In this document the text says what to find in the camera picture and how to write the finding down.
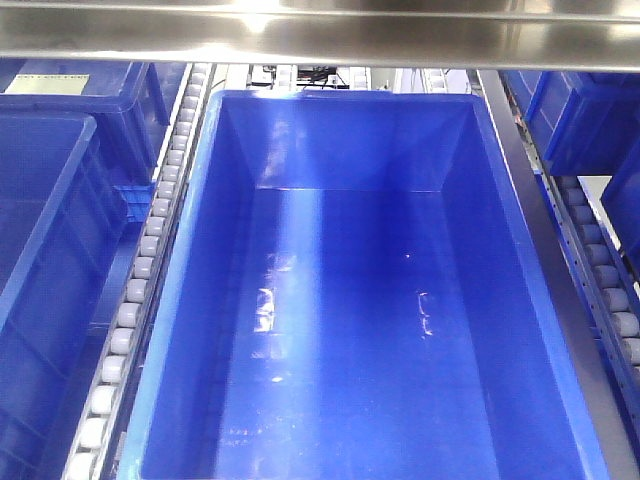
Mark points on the blue plastic bin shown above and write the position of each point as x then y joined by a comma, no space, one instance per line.
625,210
50,250
125,100
575,125
350,325

